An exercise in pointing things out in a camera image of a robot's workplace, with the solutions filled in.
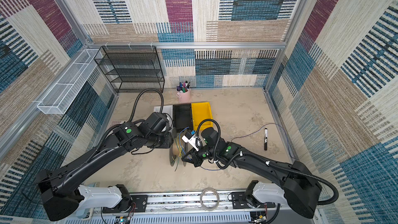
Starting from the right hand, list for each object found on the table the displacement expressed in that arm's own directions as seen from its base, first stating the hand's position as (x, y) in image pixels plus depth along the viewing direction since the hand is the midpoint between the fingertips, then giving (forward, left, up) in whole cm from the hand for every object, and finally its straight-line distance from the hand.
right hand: (184, 162), depth 72 cm
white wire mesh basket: (+24, +56, +20) cm, 64 cm away
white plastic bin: (+43, +16, -16) cm, 48 cm away
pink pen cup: (+46, +2, -7) cm, 46 cm away
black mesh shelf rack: (+65, +39, +3) cm, 76 cm away
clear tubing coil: (-9, -11, -13) cm, 19 cm away
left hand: (+8, +5, +7) cm, 11 cm away
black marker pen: (+18, -46, -14) cm, 52 cm away
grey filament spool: (+6, +5, -5) cm, 9 cm away
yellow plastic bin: (+40, -9, -16) cm, 44 cm away
